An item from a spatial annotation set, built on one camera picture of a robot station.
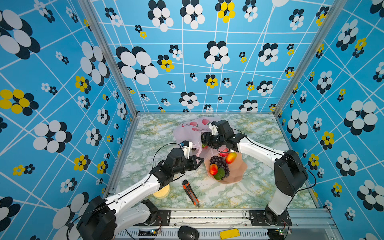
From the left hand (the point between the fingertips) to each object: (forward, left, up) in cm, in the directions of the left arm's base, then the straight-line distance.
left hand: (205, 160), depth 75 cm
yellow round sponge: (-12, +22, -14) cm, 29 cm away
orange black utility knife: (-9, +10, -17) cm, 21 cm away
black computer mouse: (-29, +8, -15) cm, 34 cm away
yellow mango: (+8, -16, -12) cm, 22 cm away
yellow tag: (-29, -11, -17) cm, 35 cm away
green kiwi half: (+7, +1, +3) cm, 8 cm away
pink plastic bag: (+16, +7, +4) cm, 18 cm away
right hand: (+14, +2, -3) cm, 14 cm away
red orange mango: (0, -5, -11) cm, 12 cm away
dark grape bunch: (+4, -10, -12) cm, 16 cm away
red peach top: (+11, -13, -11) cm, 20 cm away
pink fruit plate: (+2, -20, -15) cm, 25 cm away
